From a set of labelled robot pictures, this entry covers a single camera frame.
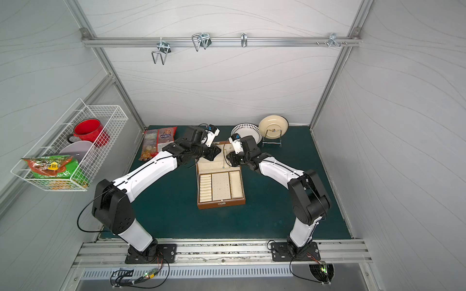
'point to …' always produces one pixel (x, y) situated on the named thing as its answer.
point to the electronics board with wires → (124, 278)
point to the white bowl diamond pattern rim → (246, 130)
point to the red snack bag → (154, 141)
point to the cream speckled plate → (273, 127)
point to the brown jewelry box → (219, 184)
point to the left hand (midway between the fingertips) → (220, 149)
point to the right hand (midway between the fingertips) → (228, 154)
